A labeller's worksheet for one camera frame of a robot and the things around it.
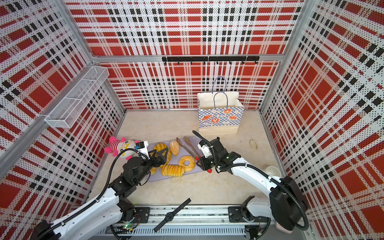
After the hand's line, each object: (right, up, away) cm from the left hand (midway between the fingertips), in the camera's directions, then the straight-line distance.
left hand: (162, 152), depth 78 cm
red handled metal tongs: (+17, -1, +4) cm, 18 cm away
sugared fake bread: (+4, 0, +15) cm, 16 cm away
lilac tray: (+4, -7, +15) cm, 17 cm away
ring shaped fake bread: (+12, -12, +10) cm, 20 cm away
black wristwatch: (+5, -31, -5) cm, 32 cm away
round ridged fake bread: (-6, 0, +15) cm, 16 cm away
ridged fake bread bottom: (+4, -12, +6) cm, 14 cm away
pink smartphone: (+57, -34, -9) cm, 67 cm away
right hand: (+20, -7, +2) cm, 21 cm away
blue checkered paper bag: (+32, +22, +10) cm, 40 cm away
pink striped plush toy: (-33, +1, +15) cm, 36 cm away
